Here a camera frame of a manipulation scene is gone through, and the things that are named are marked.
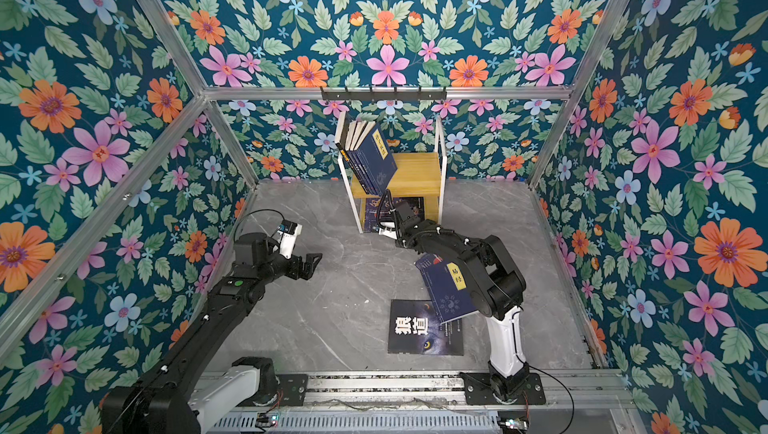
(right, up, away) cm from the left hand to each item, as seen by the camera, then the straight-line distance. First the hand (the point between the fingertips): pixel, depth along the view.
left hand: (308, 242), depth 81 cm
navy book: (+15, +15, +5) cm, 23 cm away
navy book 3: (+41, -15, +7) cm, 44 cm away
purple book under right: (+34, -7, +15) cm, 38 cm away
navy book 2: (+18, +24, +5) cm, 31 cm away
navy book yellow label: (+12, +23, -4) cm, 26 cm away
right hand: (+28, +5, +18) cm, 33 cm away
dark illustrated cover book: (+17, +9, +18) cm, 26 cm away
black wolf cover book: (+29, -24, +1) cm, 38 cm away
